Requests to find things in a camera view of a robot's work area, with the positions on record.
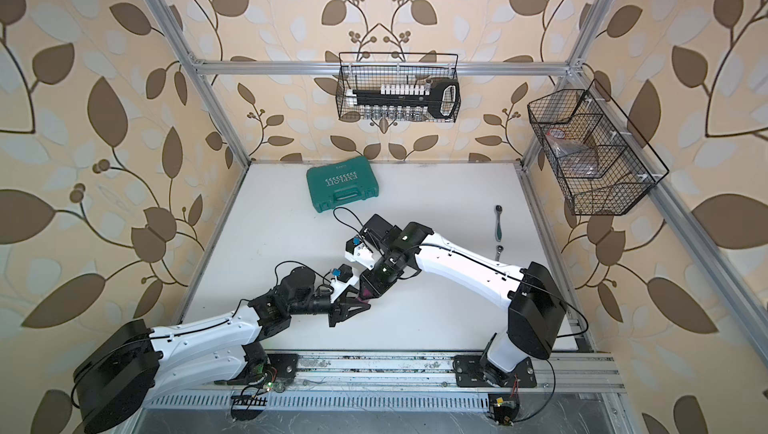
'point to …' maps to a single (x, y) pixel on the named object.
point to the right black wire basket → (601, 162)
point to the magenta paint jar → (366, 294)
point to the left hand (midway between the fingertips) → (364, 297)
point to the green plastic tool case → (335, 184)
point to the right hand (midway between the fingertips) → (365, 292)
